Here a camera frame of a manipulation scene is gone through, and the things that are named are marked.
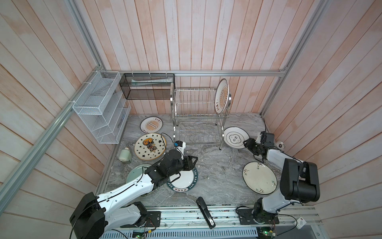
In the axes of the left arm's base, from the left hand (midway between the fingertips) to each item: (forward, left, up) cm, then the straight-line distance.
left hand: (195, 162), depth 76 cm
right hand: (+19, -35, -10) cm, 41 cm away
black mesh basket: (+55, +33, +9) cm, 65 cm away
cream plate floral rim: (-3, -39, -15) cm, 42 cm away
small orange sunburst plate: (+40, +33, -16) cm, 54 cm away
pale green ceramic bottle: (+9, +42, -10) cm, 45 cm away
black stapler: (-21, -5, -13) cm, 25 cm away
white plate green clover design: (+28, -30, -16) cm, 44 cm away
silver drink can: (+12, -51, -2) cm, 52 cm away
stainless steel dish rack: (+41, -2, -12) cm, 43 cm away
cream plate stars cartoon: (+19, +30, -16) cm, 39 cm away
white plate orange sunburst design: (+37, -17, +13) cm, 43 cm away
